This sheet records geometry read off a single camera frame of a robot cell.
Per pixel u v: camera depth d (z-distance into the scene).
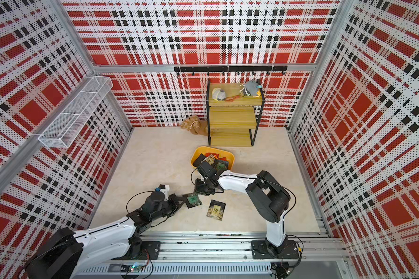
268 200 0.48
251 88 0.85
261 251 0.72
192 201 0.85
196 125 1.07
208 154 1.04
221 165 0.96
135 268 0.69
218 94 0.83
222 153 1.04
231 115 0.92
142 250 0.72
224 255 0.73
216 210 0.84
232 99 0.88
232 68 0.90
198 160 1.00
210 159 0.98
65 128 0.71
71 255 0.41
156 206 0.65
